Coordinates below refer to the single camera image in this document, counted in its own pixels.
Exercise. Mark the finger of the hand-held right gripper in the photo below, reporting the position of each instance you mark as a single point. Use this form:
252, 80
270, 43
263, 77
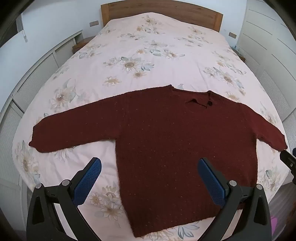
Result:
288, 161

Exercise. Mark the wooden nightstand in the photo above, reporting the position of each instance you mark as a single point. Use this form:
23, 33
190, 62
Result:
240, 55
79, 45

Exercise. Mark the white wardrobe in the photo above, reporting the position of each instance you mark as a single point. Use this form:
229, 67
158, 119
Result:
272, 58

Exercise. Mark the wall outlet plate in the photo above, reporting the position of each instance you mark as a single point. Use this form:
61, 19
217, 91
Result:
94, 23
232, 34

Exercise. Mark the white louvred cabinet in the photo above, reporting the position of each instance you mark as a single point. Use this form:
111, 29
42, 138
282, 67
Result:
34, 76

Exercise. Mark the dark red knitted sweater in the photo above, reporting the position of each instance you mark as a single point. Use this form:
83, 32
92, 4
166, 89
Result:
161, 139

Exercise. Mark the pink object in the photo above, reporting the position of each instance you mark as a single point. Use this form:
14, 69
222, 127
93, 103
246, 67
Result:
275, 226

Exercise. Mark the floral bedspread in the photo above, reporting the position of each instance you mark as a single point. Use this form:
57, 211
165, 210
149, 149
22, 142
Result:
143, 46

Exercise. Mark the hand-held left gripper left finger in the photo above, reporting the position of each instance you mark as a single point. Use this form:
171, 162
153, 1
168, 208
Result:
89, 180

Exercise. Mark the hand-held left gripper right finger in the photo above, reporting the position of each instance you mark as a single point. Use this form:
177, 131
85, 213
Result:
211, 183

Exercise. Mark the wooden headboard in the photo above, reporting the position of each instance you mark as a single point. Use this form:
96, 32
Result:
161, 7

